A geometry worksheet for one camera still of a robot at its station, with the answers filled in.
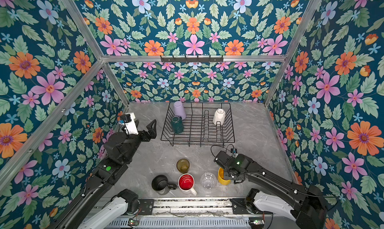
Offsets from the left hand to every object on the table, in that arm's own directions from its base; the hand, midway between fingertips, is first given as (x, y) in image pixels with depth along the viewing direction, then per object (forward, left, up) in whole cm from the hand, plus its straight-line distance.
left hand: (148, 117), depth 66 cm
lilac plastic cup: (+25, -10, -24) cm, 36 cm away
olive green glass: (-10, -12, -33) cm, 37 cm away
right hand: (-19, -37, -28) cm, 50 cm away
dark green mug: (+14, -9, -26) cm, 31 cm away
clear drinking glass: (-19, -27, -35) cm, 48 cm away
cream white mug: (+18, -37, -25) cm, 48 cm away
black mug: (-19, 0, -34) cm, 39 cm away
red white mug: (-20, -14, -33) cm, 41 cm away
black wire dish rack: (+20, -23, -34) cm, 45 cm away
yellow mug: (-20, -33, -26) cm, 46 cm away
